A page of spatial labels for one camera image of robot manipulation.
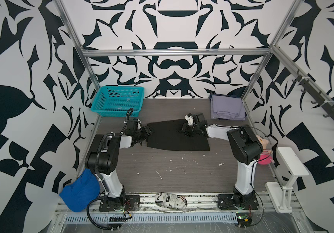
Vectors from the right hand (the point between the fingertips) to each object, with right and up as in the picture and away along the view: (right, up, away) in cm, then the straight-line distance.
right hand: (179, 129), depth 97 cm
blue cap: (-49, -28, -22) cm, 61 cm away
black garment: (-8, -3, -6) cm, 10 cm away
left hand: (-18, 0, +1) cm, 18 cm away
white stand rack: (+47, -29, -26) cm, 61 cm away
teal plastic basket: (-49, +20, +22) cm, 57 cm away
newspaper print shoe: (-6, -33, -24) cm, 41 cm away
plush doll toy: (+52, -15, -8) cm, 55 cm away
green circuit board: (+29, -41, -26) cm, 57 cm away
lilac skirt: (+36, +15, +12) cm, 41 cm away
